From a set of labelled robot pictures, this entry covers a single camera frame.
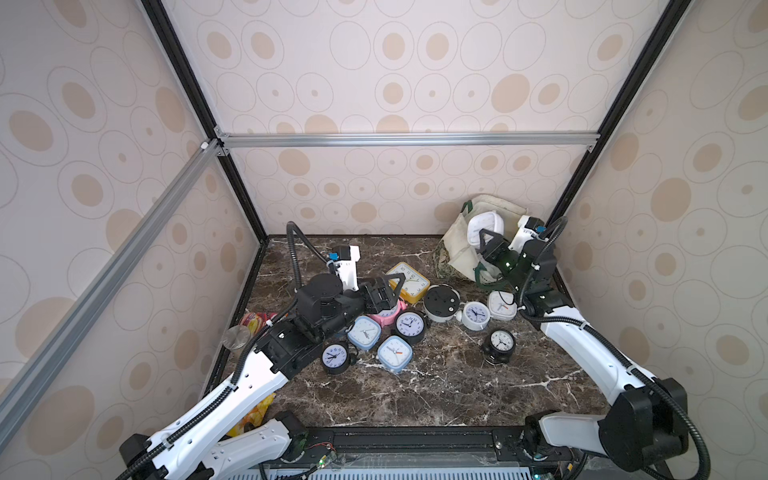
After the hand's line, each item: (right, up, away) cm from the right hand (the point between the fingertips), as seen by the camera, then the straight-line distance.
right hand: (497, 231), depth 77 cm
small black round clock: (-43, -36, +8) cm, 57 cm away
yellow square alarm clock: (-19, -15, +26) cm, 35 cm away
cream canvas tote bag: (-7, -6, +20) cm, 22 cm away
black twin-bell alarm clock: (-21, -27, +15) cm, 38 cm away
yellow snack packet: (-63, -48, -2) cm, 79 cm away
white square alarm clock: (-2, +2, -1) cm, 4 cm away
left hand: (-25, -12, -15) cm, 32 cm away
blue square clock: (-36, -29, +13) cm, 48 cm away
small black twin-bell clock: (+4, -33, +10) cm, 34 cm away
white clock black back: (-12, -21, +18) cm, 30 cm away
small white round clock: (-1, -25, +17) cm, 30 cm away
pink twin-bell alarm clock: (-28, -25, +17) cm, 42 cm away
